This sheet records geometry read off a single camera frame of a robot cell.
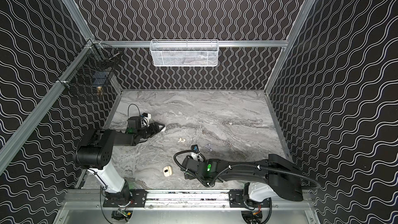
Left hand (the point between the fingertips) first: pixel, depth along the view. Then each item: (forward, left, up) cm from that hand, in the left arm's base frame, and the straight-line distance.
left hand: (166, 129), depth 96 cm
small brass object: (+6, +32, +27) cm, 42 cm away
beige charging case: (-25, -5, -2) cm, 25 cm away
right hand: (-24, -18, 0) cm, 30 cm away
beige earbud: (-6, -9, -3) cm, 11 cm away
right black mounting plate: (-36, -40, -4) cm, 54 cm away
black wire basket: (+24, +45, +28) cm, 59 cm away
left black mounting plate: (-38, +8, -5) cm, 39 cm away
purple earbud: (-9, -25, -4) cm, 27 cm away
